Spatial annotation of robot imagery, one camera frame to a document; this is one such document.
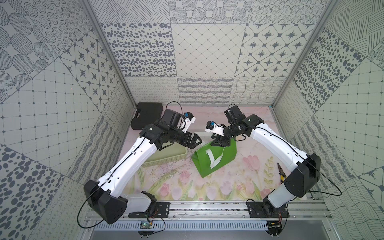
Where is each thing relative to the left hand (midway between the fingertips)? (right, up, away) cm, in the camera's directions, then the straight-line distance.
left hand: (194, 134), depth 72 cm
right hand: (+11, -4, +6) cm, 13 cm away
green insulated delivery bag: (+8, -12, +1) cm, 15 cm away
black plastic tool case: (-39, +12, +43) cm, 59 cm away
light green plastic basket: (-14, -13, +18) cm, 26 cm away
